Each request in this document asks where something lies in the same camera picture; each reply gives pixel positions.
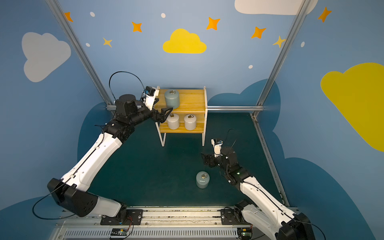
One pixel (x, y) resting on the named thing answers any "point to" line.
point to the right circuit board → (245, 233)
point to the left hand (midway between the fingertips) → (163, 100)
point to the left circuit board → (119, 232)
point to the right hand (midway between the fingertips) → (210, 150)
